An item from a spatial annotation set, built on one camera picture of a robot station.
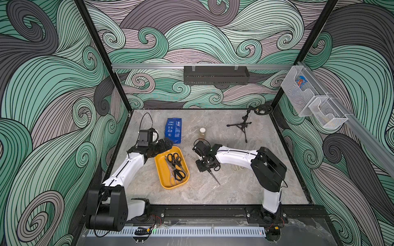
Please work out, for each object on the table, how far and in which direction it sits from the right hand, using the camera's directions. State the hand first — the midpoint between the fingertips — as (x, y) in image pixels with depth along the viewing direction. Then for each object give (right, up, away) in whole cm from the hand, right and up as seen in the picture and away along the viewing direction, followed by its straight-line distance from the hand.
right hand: (202, 166), depth 90 cm
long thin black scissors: (+8, -1, 0) cm, 9 cm away
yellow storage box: (-21, -5, -4) cm, 22 cm away
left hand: (-20, +14, -4) cm, 25 cm away
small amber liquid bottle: (0, +21, +5) cm, 22 cm away
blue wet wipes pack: (-19, +21, +15) cm, 32 cm away
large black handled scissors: (-14, -4, -4) cm, 15 cm away
